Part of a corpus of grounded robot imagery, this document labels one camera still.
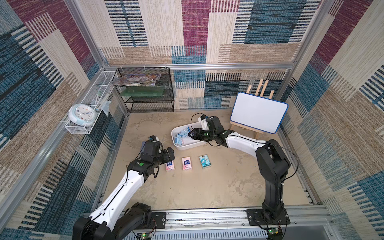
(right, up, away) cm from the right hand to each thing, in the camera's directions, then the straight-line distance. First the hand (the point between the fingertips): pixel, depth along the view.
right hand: (190, 133), depth 91 cm
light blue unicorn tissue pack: (-6, -1, +11) cm, 13 cm away
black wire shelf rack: (-33, +21, +28) cm, 49 cm away
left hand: (-13, -10, -8) cm, 18 cm away
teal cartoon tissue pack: (+8, -16, +1) cm, 18 cm away
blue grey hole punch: (-19, -2, -27) cm, 33 cm away
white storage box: (-2, -5, +7) cm, 9 cm away
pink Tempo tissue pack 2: (-2, -18, -1) cm, 18 cm away
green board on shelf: (-39, +27, +6) cm, 47 cm away
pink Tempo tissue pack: (-12, -19, -1) cm, 23 cm away
